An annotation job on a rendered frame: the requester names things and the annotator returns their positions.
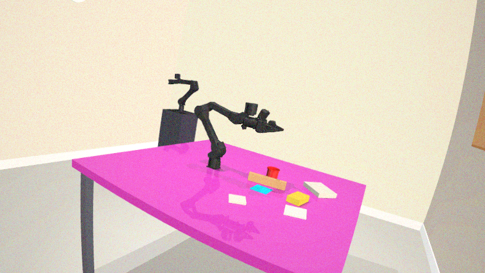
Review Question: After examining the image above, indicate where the tan rectangular bar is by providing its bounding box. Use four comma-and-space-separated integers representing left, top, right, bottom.
248, 172, 287, 191

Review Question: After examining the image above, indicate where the yellow block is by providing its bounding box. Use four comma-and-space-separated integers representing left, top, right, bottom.
286, 191, 310, 206

